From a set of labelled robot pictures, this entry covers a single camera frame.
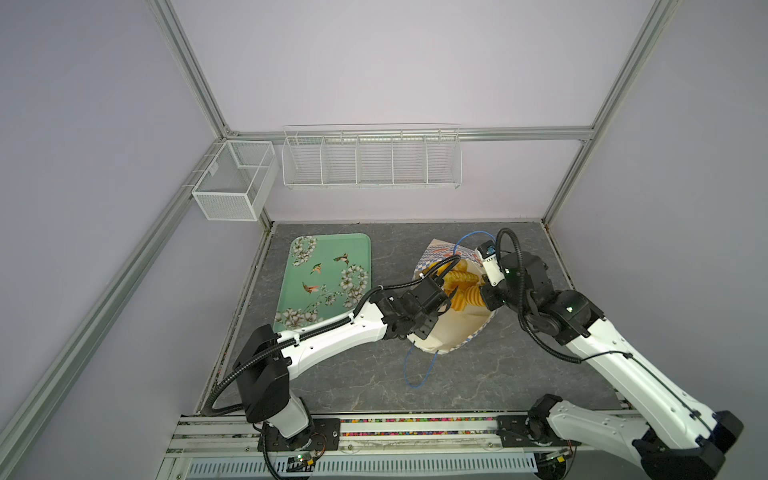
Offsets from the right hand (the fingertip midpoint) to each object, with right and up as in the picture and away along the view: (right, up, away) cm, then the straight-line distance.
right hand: (488, 277), depth 72 cm
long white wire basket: (-14, +40, +31) cm, 52 cm away
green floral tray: (-48, -3, +34) cm, 59 cm away
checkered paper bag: (-6, -17, +16) cm, 24 cm away
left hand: (-16, -12, +6) cm, 20 cm away
